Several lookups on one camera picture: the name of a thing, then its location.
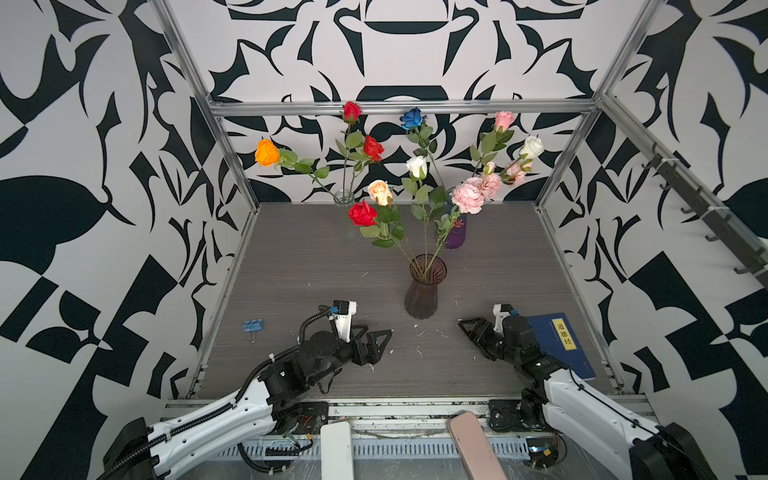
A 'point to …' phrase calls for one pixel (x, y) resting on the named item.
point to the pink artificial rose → (493, 141)
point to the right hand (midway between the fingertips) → (464, 326)
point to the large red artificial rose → (373, 150)
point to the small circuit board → (542, 451)
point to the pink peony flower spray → (514, 173)
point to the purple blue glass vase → (456, 236)
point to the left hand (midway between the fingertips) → (382, 326)
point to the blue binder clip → (252, 326)
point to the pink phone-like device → (478, 455)
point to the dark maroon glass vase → (426, 271)
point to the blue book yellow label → (559, 340)
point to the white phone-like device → (336, 453)
